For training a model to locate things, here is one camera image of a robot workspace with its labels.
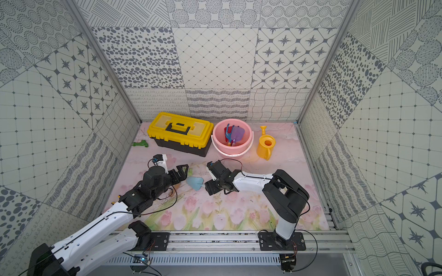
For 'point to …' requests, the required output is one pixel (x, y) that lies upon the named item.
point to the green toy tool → (143, 143)
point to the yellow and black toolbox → (181, 133)
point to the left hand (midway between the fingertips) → (179, 164)
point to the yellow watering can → (266, 143)
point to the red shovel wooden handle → (229, 129)
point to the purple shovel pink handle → (237, 134)
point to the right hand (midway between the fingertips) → (213, 186)
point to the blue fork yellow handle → (229, 135)
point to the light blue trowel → (195, 183)
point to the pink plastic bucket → (220, 145)
